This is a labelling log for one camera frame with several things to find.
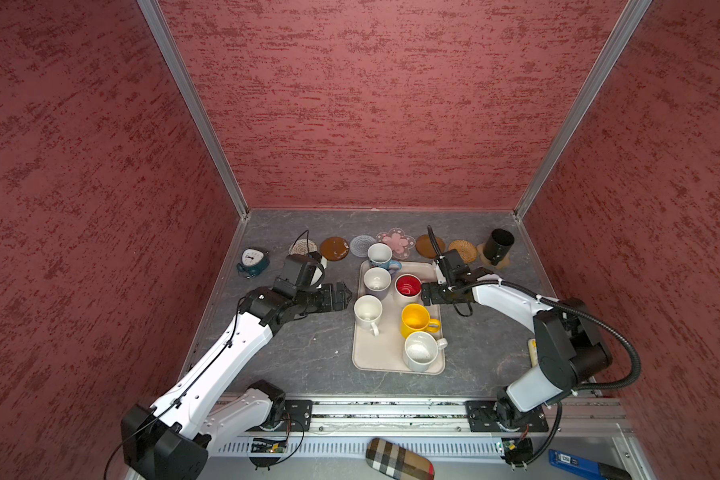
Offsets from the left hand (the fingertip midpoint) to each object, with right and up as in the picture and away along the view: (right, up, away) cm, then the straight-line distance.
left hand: (335, 303), depth 76 cm
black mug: (+54, +15, +24) cm, 61 cm away
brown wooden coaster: (+30, +14, +35) cm, 48 cm away
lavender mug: (+11, +3, +20) cm, 23 cm away
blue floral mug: (+12, +11, +24) cm, 29 cm away
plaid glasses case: (+15, -33, -10) cm, 38 cm away
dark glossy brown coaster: (-4, +13, +34) cm, 36 cm away
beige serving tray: (+17, -11, +13) cm, 24 cm away
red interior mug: (+22, +1, +19) cm, 29 cm away
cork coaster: (+57, +8, +29) cm, 65 cm away
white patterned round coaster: (-16, +14, +34) cm, 40 cm away
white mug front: (+24, -15, +9) cm, 30 cm away
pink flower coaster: (+20, +16, +35) cm, 43 cm away
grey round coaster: (+5, +15, +34) cm, 37 cm away
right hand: (+30, -3, +17) cm, 34 cm away
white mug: (+9, -6, +14) cm, 17 cm away
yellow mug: (+23, -7, +12) cm, 27 cm away
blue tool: (+58, -35, -11) cm, 68 cm away
